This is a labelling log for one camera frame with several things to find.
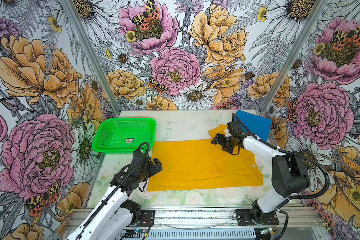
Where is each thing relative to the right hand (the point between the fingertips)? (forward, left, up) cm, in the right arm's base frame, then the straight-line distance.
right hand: (216, 148), depth 91 cm
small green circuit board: (-39, +41, -8) cm, 57 cm away
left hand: (-15, +36, +2) cm, 39 cm away
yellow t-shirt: (-6, +11, -9) cm, 15 cm away
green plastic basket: (+17, +65, -8) cm, 68 cm away
